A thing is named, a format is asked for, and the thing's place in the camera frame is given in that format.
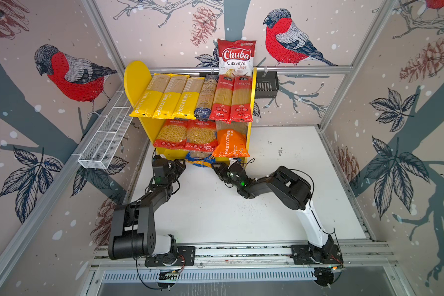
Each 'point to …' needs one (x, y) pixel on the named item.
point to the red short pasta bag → (201, 135)
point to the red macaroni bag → (172, 134)
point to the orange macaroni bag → (232, 143)
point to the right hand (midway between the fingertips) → (208, 170)
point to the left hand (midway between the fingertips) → (182, 160)
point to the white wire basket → (108, 134)
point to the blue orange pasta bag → (200, 158)
